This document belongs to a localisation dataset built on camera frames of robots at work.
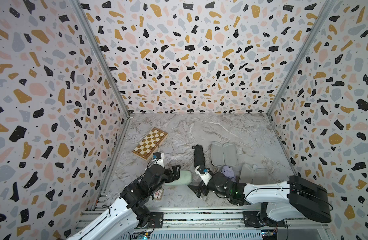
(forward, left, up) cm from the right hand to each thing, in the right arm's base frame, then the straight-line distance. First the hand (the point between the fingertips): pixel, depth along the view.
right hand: (195, 178), depth 77 cm
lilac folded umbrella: (+6, -19, -6) cm, 21 cm away
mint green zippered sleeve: (+3, +6, -8) cm, 10 cm away
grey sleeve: (+7, -34, -11) cm, 37 cm away
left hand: (+3, +9, +5) cm, 11 cm away
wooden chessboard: (+26, +31, -7) cm, 41 cm away
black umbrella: (+16, -2, -9) cm, 19 cm away
